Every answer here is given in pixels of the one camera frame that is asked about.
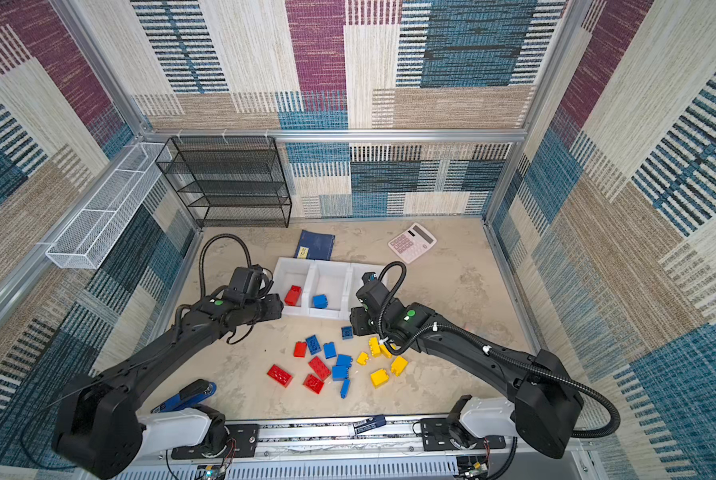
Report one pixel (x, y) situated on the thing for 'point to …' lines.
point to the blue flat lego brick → (340, 372)
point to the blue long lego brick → (313, 344)
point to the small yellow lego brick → (362, 358)
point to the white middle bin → (329, 289)
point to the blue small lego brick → (329, 350)
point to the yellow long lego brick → (374, 346)
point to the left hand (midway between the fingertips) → (276, 302)
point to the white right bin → (356, 272)
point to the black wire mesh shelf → (228, 181)
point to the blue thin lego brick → (345, 388)
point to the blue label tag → (369, 423)
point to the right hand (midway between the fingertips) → (361, 321)
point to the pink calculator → (413, 243)
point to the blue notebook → (314, 245)
